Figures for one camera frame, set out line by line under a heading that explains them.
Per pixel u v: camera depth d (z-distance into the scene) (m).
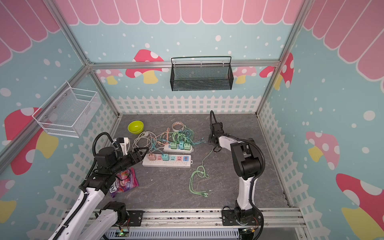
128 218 0.74
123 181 0.83
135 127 1.09
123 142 0.70
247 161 0.54
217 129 0.82
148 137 1.06
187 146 0.94
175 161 0.92
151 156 0.89
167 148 0.97
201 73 0.99
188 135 1.06
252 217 0.69
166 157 0.89
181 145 0.94
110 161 0.58
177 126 1.13
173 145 0.94
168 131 1.09
